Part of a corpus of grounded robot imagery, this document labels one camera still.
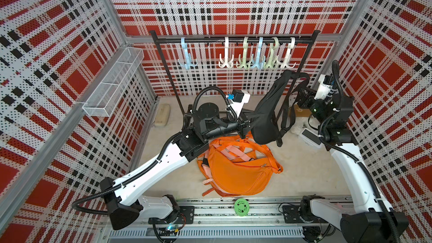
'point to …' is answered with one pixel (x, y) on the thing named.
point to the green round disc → (242, 207)
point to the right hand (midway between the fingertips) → (301, 87)
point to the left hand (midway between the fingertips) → (264, 115)
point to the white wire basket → (104, 98)
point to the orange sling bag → (231, 166)
